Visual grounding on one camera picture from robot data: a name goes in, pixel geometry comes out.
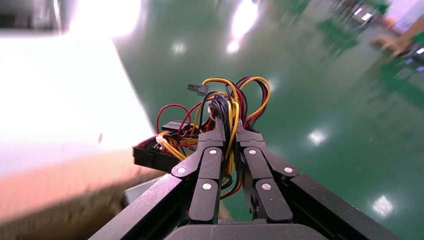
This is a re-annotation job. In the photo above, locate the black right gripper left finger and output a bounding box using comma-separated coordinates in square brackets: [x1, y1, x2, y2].
[171, 117, 227, 225]

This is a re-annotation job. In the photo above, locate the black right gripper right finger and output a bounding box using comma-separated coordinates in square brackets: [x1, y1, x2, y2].
[235, 120, 300, 224]

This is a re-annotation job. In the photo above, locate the power supply with coloured wires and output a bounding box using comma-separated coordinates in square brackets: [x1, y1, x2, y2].
[123, 76, 272, 208]

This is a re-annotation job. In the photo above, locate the brown cardboard divider box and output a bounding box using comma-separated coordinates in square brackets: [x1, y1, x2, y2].
[0, 149, 167, 240]

